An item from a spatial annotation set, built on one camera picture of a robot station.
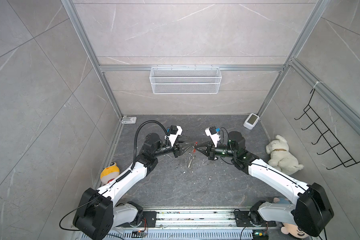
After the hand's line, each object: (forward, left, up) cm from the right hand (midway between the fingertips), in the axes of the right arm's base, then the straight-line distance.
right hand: (195, 147), depth 72 cm
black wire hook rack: (-6, -59, +7) cm, 60 cm away
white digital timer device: (+35, -46, -21) cm, 61 cm away
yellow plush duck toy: (-5, +48, -16) cm, 51 cm away
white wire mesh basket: (+51, +3, +5) cm, 51 cm away
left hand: (+2, +3, +4) cm, 6 cm away
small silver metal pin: (-5, +13, 0) cm, 14 cm away
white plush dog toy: (0, -50, -16) cm, 53 cm away
